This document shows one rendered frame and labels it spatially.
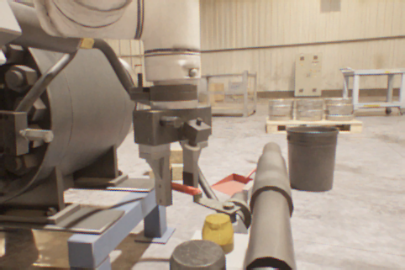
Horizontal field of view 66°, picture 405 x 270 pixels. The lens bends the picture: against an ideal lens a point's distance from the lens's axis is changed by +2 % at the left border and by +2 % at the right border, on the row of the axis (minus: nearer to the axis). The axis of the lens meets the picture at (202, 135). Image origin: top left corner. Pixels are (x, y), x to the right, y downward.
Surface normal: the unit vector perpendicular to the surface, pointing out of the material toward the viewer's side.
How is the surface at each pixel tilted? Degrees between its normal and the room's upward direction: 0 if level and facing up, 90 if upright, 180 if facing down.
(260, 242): 15
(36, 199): 90
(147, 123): 90
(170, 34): 91
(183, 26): 89
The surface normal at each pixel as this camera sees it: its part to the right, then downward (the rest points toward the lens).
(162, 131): 0.75, 0.08
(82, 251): -0.22, 0.15
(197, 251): -0.03, -0.99
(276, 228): 0.22, -0.95
